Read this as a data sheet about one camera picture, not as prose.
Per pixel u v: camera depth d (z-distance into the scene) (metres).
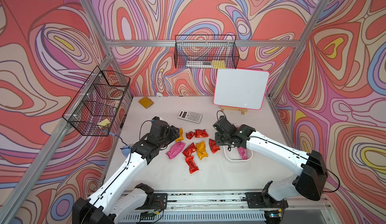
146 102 1.17
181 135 0.95
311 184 0.40
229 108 1.06
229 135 0.59
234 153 0.89
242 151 0.87
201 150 0.88
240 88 1.01
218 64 0.86
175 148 0.89
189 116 1.07
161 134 0.58
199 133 0.96
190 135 0.94
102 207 0.39
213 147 0.90
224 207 0.73
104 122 0.72
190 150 0.88
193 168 0.82
